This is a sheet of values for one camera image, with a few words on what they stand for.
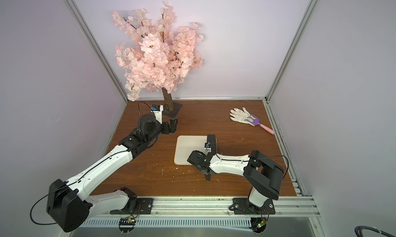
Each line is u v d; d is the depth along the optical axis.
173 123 0.70
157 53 0.58
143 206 0.73
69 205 0.38
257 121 1.04
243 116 1.10
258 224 0.69
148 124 0.58
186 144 0.95
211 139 0.98
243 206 0.73
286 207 0.73
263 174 0.44
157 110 0.67
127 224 0.73
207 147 0.78
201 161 0.66
